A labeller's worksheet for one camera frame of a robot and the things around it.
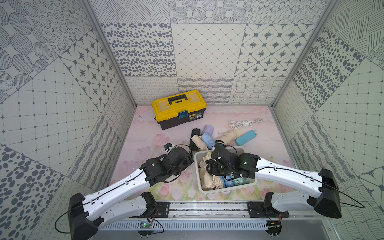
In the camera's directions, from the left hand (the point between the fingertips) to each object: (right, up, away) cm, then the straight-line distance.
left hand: (192, 156), depth 73 cm
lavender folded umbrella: (+11, +11, +31) cm, 35 cm away
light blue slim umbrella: (+18, -16, +5) cm, 24 cm away
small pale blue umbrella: (+9, +5, +21) cm, 23 cm away
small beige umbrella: (+3, +5, +18) cm, 19 cm away
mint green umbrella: (+25, -14, +3) cm, 28 cm away
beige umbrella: (+7, -9, -8) cm, 14 cm away
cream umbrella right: (+23, +7, +24) cm, 34 cm away
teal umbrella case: (+35, +6, +27) cm, 45 cm away
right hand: (+9, -7, 0) cm, 11 cm away
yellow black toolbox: (-10, +26, +23) cm, 36 cm away
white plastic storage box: (+26, +1, +9) cm, 27 cm away
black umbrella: (-1, +2, +20) cm, 20 cm away
